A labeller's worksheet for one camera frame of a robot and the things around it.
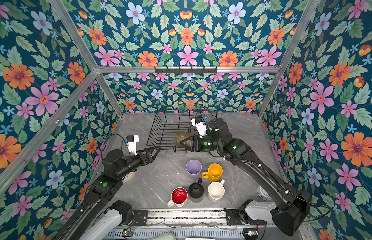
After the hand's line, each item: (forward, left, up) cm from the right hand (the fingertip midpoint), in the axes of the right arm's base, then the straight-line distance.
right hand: (185, 140), depth 66 cm
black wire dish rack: (+39, +18, -31) cm, 53 cm away
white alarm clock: (-15, -40, -29) cm, 52 cm away
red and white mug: (-15, +5, -31) cm, 35 cm away
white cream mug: (-12, -15, -30) cm, 36 cm away
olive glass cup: (+1, +2, +3) cm, 3 cm away
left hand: (-2, +12, -3) cm, 13 cm away
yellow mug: (-3, -15, -30) cm, 34 cm away
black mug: (-12, -4, -31) cm, 34 cm away
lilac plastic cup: (-2, -3, -24) cm, 24 cm away
